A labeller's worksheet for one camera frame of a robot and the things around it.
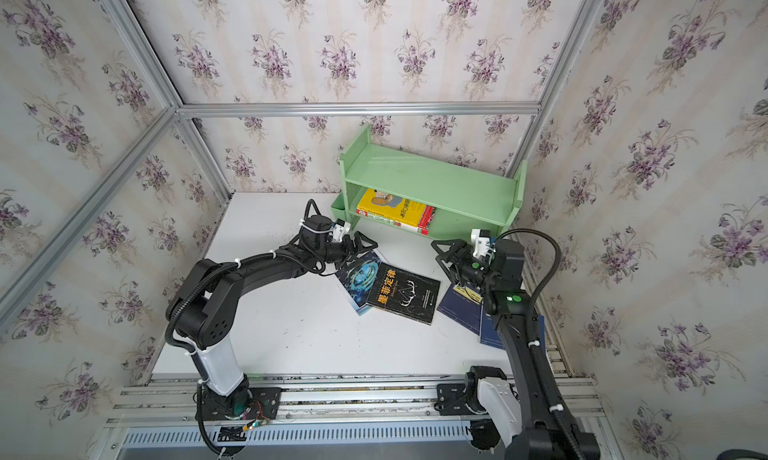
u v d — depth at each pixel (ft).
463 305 2.95
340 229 2.85
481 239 2.31
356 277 3.14
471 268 2.12
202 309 1.58
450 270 2.21
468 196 2.80
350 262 2.65
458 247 2.19
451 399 2.40
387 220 3.08
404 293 2.99
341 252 2.63
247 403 2.30
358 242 2.68
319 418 2.35
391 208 3.11
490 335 2.73
